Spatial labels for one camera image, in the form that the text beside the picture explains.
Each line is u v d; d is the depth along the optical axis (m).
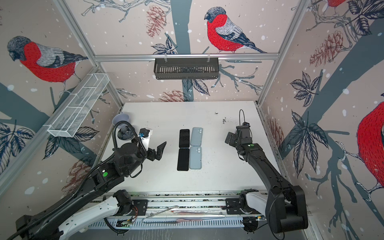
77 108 0.77
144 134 0.57
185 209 0.74
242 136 0.65
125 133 1.01
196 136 1.02
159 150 0.63
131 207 0.67
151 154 0.61
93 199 0.46
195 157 0.91
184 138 1.00
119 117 1.05
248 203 0.62
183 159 0.91
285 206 0.40
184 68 1.07
